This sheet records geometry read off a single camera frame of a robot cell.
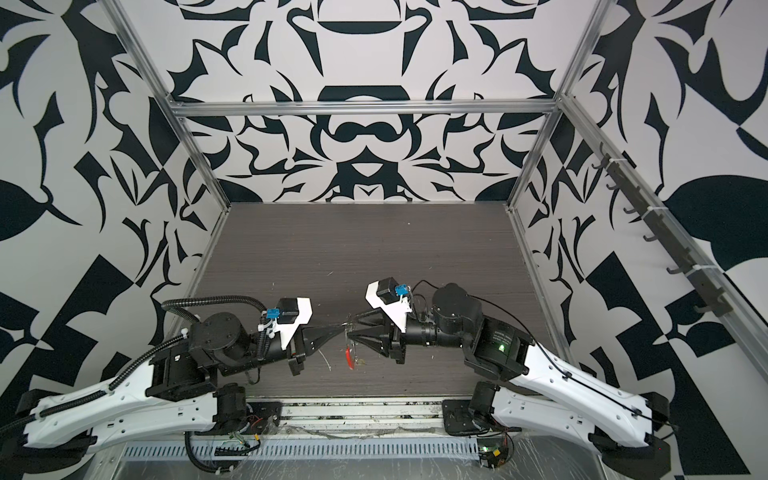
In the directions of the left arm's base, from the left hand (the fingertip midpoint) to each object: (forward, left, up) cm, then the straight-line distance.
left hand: (342, 321), depth 53 cm
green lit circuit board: (-18, -32, -36) cm, 52 cm away
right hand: (-1, -2, -1) cm, 3 cm away
